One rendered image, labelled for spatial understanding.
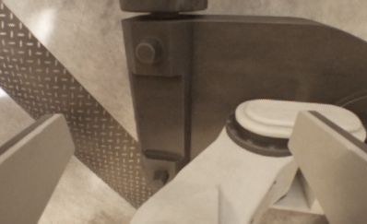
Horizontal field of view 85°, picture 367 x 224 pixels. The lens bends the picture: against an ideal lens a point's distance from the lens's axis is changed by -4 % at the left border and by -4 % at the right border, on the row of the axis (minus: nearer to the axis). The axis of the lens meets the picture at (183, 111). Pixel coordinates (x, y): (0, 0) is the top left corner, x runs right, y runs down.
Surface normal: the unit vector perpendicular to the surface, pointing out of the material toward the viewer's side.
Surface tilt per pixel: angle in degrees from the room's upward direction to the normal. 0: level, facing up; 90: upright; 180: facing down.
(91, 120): 23
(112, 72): 0
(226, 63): 0
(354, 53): 0
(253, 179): 90
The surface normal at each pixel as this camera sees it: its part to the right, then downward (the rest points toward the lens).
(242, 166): 0.00, -0.87
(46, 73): 0.13, 0.27
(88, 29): -0.18, 0.49
